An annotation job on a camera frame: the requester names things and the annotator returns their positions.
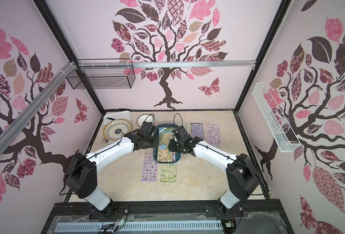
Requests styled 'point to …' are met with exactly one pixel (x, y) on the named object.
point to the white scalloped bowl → (149, 118)
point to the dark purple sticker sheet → (197, 130)
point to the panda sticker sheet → (163, 155)
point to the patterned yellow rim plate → (114, 129)
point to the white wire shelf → (278, 127)
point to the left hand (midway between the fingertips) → (156, 144)
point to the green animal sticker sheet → (168, 173)
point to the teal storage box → (155, 150)
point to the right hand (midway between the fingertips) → (169, 148)
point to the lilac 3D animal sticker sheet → (213, 135)
